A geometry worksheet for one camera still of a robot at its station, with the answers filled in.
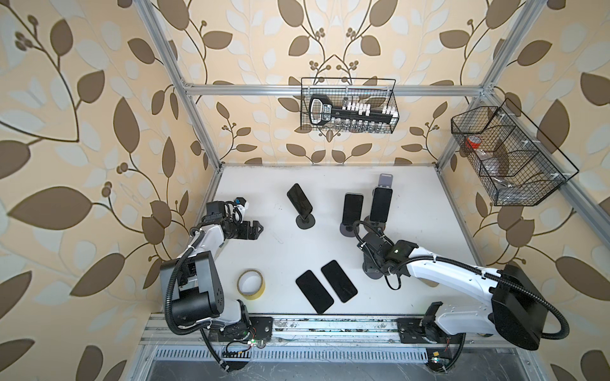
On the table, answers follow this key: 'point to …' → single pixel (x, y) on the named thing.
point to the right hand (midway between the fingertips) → (373, 262)
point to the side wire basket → (514, 162)
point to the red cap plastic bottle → (473, 142)
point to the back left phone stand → (305, 224)
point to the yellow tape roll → (251, 284)
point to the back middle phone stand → (348, 230)
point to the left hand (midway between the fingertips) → (244, 225)
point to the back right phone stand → (373, 224)
